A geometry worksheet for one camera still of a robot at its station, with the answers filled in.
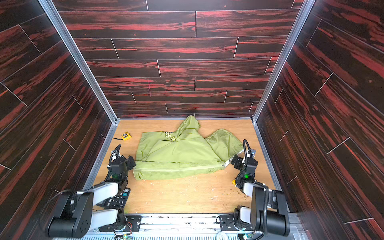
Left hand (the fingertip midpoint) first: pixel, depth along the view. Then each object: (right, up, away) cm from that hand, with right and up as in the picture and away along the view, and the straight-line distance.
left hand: (123, 158), depth 90 cm
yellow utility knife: (+67, -13, -4) cm, 68 cm away
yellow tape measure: (-7, +13, +17) cm, 23 cm away
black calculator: (+2, -22, -11) cm, 24 cm away
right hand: (+76, +1, 0) cm, 76 cm away
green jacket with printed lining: (+37, +4, +5) cm, 38 cm away
